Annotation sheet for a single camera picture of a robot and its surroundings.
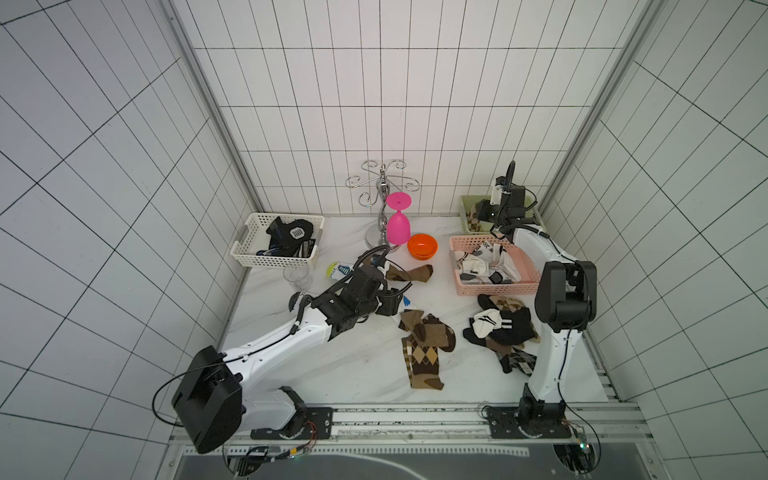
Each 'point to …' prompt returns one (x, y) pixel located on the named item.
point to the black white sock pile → (501, 320)
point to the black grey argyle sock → (521, 360)
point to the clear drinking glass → (298, 275)
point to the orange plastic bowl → (422, 247)
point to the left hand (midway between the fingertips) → (387, 299)
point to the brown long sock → (419, 274)
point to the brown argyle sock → (427, 334)
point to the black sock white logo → (291, 239)
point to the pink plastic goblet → (398, 228)
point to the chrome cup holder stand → (377, 235)
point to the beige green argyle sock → (472, 221)
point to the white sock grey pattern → (486, 264)
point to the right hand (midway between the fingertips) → (486, 198)
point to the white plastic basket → (255, 239)
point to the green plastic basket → (470, 203)
